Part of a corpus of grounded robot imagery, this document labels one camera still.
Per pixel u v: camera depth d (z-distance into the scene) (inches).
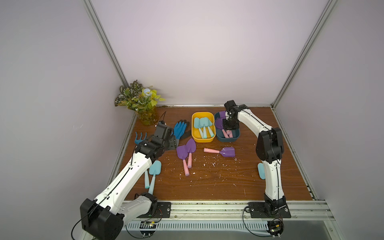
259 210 28.7
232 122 32.9
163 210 28.8
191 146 38.0
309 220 29.0
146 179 32.5
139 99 38.3
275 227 27.5
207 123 42.0
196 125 42.0
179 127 41.8
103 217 14.4
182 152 37.2
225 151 37.3
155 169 34.5
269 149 22.6
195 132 40.9
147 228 28.5
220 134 39.8
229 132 38.3
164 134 23.1
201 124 42.2
